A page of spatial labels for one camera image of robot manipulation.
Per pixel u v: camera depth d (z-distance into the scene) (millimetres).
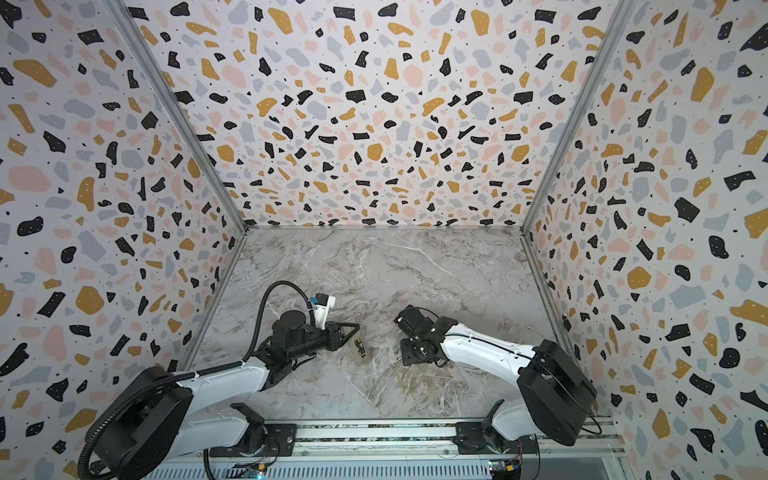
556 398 427
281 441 734
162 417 417
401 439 763
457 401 812
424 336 633
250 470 702
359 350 816
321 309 766
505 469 715
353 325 811
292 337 664
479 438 745
